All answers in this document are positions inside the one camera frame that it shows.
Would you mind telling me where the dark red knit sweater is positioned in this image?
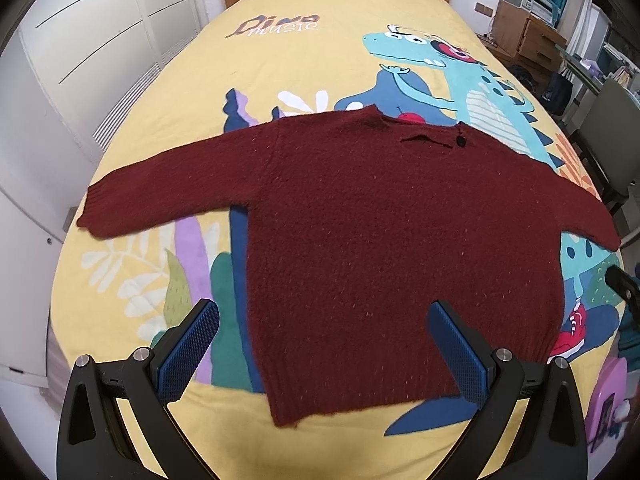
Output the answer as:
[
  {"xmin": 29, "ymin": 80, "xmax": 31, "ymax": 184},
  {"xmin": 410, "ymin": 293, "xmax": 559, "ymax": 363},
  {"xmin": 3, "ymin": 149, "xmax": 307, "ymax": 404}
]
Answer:
[{"xmin": 77, "ymin": 106, "xmax": 620, "ymax": 427}]

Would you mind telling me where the pink stool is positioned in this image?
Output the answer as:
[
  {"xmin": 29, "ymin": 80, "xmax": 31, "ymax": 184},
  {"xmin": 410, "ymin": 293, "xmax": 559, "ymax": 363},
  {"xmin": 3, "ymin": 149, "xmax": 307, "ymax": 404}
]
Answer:
[{"xmin": 585, "ymin": 358, "xmax": 627, "ymax": 453}]

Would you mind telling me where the green grey chair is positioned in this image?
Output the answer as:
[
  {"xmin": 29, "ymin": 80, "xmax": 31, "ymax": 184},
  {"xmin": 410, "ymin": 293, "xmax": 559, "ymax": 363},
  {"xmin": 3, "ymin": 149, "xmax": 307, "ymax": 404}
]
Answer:
[{"xmin": 570, "ymin": 79, "xmax": 639, "ymax": 216}]

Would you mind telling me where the dark shopping bag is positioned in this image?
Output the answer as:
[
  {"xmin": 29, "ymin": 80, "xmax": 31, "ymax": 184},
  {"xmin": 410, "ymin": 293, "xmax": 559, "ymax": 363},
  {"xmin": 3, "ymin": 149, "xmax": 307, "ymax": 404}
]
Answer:
[{"xmin": 539, "ymin": 73, "xmax": 573, "ymax": 116}]

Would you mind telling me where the desk with clutter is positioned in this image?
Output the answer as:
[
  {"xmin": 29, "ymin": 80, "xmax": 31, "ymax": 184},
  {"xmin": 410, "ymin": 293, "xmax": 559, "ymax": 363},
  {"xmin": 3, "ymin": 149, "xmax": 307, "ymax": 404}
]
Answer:
[{"xmin": 555, "ymin": 42, "xmax": 639, "ymax": 96}]

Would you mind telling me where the wooden drawer cabinet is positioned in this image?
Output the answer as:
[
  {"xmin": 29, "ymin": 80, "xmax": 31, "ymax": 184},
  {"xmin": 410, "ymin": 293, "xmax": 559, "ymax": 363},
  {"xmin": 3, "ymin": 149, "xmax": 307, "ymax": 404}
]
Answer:
[{"xmin": 490, "ymin": 0, "xmax": 567, "ymax": 72}]

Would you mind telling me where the white wardrobe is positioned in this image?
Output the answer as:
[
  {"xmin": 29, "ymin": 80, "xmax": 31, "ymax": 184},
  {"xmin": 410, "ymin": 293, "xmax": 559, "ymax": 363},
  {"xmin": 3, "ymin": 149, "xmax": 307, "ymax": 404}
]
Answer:
[{"xmin": 1, "ymin": 0, "xmax": 206, "ymax": 387}]

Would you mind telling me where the yellow dinosaur bed cover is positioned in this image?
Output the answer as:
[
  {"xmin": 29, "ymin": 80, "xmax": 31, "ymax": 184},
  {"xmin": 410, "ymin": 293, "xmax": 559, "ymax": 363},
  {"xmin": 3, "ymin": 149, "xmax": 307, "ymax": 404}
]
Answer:
[{"xmin": 48, "ymin": 0, "xmax": 633, "ymax": 479}]

